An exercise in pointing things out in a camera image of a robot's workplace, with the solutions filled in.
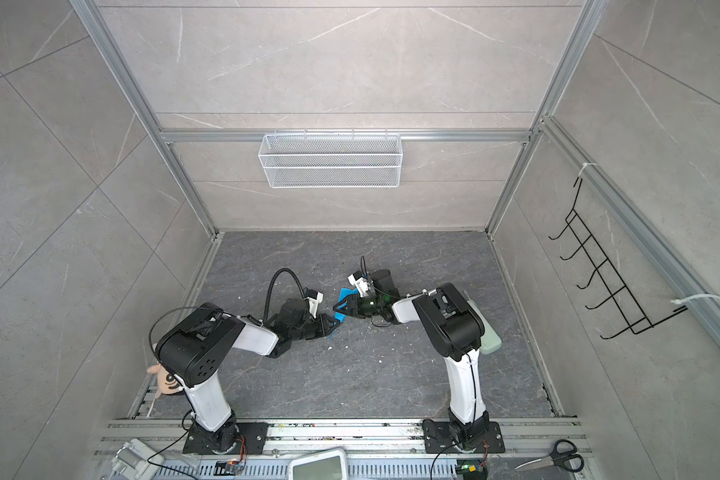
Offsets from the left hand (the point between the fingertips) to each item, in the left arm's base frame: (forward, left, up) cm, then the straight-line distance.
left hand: (340, 317), depth 93 cm
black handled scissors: (-39, -55, -1) cm, 68 cm away
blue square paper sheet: (+10, -1, -1) cm, 10 cm away
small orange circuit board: (-38, +27, -2) cm, 46 cm away
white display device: (-39, +2, +3) cm, 39 cm away
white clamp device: (-36, +48, 0) cm, 60 cm away
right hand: (+3, +1, +1) cm, 3 cm away
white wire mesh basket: (+46, +1, +28) cm, 53 cm away
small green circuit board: (-41, -32, -2) cm, 52 cm away
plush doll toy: (-20, +43, +6) cm, 48 cm away
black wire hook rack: (-19, -62, +32) cm, 72 cm away
